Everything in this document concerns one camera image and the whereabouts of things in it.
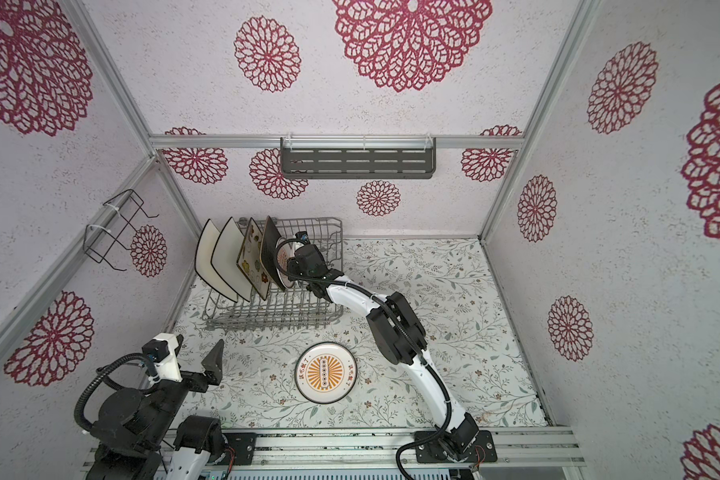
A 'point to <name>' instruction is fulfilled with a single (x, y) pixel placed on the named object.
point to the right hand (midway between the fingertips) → (290, 254)
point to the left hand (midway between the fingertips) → (204, 345)
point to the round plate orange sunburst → (325, 372)
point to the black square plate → (269, 243)
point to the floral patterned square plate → (249, 262)
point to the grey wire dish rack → (295, 307)
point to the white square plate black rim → (203, 261)
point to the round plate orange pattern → (278, 258)
